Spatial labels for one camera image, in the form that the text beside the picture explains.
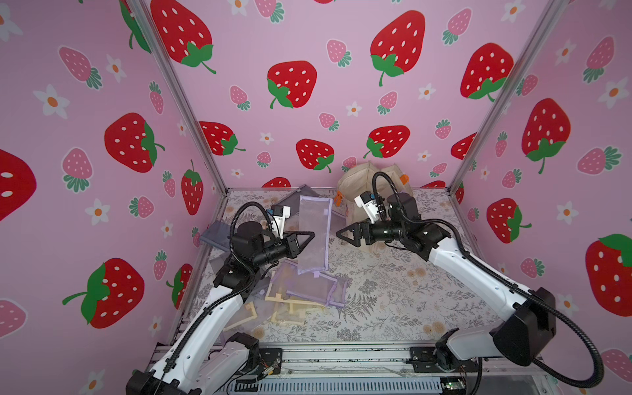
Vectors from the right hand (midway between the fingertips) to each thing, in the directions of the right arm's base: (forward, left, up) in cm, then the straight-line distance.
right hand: (340, 236), depth 71 cm
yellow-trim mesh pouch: (-14, +16, -27) cm, 35 cm away
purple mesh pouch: (+5, +8, +3) cm, 10 cm away
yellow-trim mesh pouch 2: (-16, +31, -27) cm, 44 cm away
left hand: (-2, +7, +2) cm, 8 cm away
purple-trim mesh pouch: (-5, +5, -27) cm, 28 cm away
